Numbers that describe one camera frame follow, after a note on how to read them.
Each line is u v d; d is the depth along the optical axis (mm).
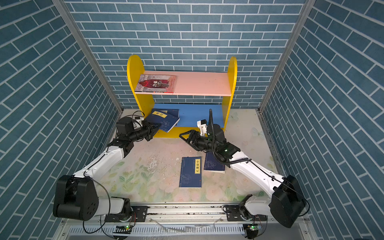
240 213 666
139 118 802
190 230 706
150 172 886
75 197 421
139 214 741
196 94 724
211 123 693
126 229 721
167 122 833
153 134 770
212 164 902
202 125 707
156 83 765
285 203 399
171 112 989
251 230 718
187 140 643
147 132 736
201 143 661
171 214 754
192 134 654
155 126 800
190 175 864
